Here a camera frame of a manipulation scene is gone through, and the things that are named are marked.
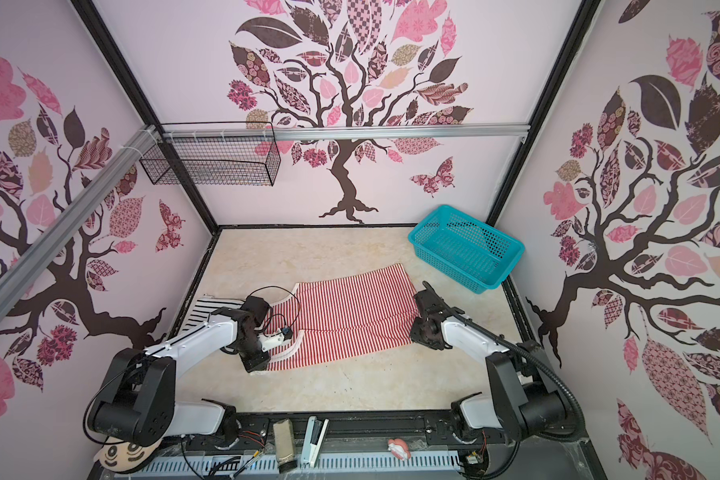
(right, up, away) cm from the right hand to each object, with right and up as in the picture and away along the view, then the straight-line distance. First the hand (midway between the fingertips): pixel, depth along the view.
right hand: (419, 333), depth 91 cm
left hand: (-49, -7, -6) cm, 50 cm away
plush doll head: (-69, -18, -26) cm, 76 cm away
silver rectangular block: (-36, -21, -21) cm, 47 cm away
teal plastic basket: (+22, +26, +23) cm, 41 cm away
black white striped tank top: (-69, +8, +5) cm, 70 cm away
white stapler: (-29, -20, -20) cm, 40 cm away
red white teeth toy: (-9, -20, -24) cm, 32 cm away
